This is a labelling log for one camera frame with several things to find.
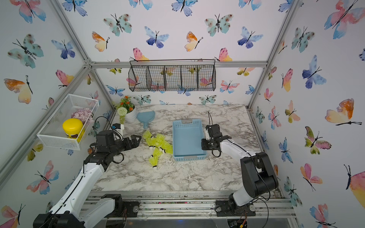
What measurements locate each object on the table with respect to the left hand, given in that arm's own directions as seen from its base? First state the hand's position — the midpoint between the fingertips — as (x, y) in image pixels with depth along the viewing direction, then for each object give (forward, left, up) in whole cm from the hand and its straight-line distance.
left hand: (135, 136), depth 81 cm
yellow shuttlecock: (+11, -1, -14) cm, 18 cm away
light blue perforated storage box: (+15, -29, -22) cm, 39 cm away
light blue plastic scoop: (+31, +4, -18) cm, 36 cm away
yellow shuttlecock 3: (+5, -6, -15) cm, 17 cm away
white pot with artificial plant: (+25, +13, -5) cm, 29 cm away
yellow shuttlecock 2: (+7, -11, -14) cm, 19 cm away
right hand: (+2, -40, -11) cm, 42 cm away
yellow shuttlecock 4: (+1, -16, -15) cm, 22 cm away
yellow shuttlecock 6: (-8, -8, -15) cm, 19 cm away
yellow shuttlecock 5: (-2, -11, -14) cm, 18 cm away
